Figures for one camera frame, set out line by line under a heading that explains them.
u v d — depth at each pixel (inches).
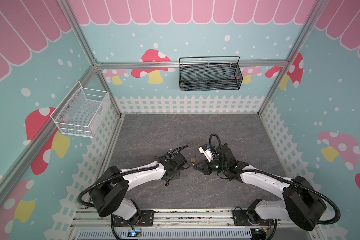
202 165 29.6
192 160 37.3
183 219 29.9
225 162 25.5
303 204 16.5
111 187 18.8
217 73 37.1
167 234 62.5
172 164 26.4
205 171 28.2
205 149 29.2
